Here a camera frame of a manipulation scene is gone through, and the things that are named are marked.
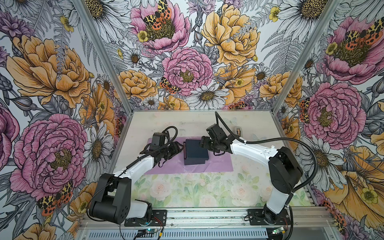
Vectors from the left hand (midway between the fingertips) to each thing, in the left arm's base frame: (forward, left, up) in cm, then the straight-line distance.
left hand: (181, 152), depth 88 cm
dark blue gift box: (0, -7, -2) cm, 7 cm away
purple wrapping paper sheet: (-3, -21, -8) cm, 23 cm away
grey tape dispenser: (+17, -38, -3) cm, 42 cm away
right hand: (+2, -14, +1) cm, 14 cm away
